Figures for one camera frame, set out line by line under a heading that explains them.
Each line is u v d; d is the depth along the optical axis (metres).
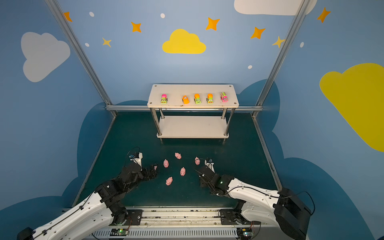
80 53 0.84
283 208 0.42
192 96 0.82
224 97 0.79
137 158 0.70
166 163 0.92
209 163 0.75
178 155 0.96
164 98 0.78
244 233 0.71
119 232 0.70
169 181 0.85
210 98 0.78
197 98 0.78
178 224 0.73
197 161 0.94
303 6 0.69
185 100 0.78
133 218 0.73
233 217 0.75
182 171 0.88
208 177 0.64
